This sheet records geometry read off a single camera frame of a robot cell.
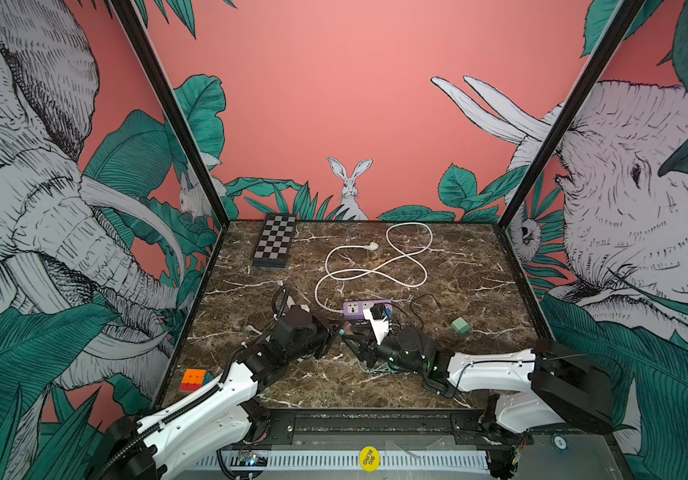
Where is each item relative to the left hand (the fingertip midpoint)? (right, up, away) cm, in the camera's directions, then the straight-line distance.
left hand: (350, 320), depth 76 cm
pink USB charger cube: (-1, -3, +2) cm, 3 cm away
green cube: (+34, -5, +14) cm, 37 cm away
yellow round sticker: (+5, -32, -6) cm, 33 cm away
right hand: (-1, -3, -2) cm, 4 cm away
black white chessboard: (-29, +22, +35) cm, 50 cm away
